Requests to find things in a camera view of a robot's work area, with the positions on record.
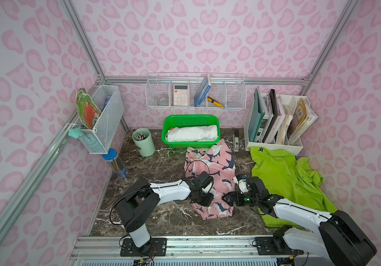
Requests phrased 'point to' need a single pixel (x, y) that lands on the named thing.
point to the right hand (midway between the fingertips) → (228, 198)
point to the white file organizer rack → (276, 123)
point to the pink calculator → (180, 95)
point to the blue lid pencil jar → (117, 164)
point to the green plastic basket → (170, 121)
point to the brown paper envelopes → (304, 117)
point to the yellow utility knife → (215, 102)
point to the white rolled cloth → (196, 133)
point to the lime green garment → (284, 175)
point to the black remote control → (236, 142)
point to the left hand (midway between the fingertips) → (210, 199)
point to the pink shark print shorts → (217, 160)
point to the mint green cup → (143, 139)
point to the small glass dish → (162, 101)
